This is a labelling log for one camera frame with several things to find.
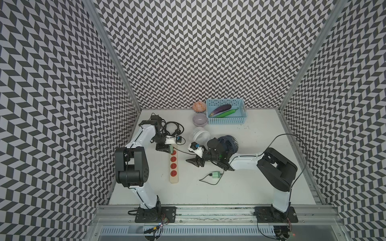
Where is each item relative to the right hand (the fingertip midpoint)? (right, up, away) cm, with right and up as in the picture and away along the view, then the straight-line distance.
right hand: (189, 155), depth 85 cm
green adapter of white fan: (-11, +3, +2) cm, 12 cm away
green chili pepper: (+25, +25, +27) cm, 45 cm away
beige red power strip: (-9, -10, 0) cm, 13 cm away
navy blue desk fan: (+23, +7, 0) cm, 24 cm away
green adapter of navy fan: (+15, -10, -2) cm, 18 cm away
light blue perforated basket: (+26, +27, +26) cm, 46 cm away
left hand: (-15, +5, +5) cm, 16 cm away
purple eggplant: (+21, +29, +28) cm, 45 cm away
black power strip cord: (-15, +14, +23) cm, 31 cm away
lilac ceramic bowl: (+6, +21, +23) cm, 32 cm away
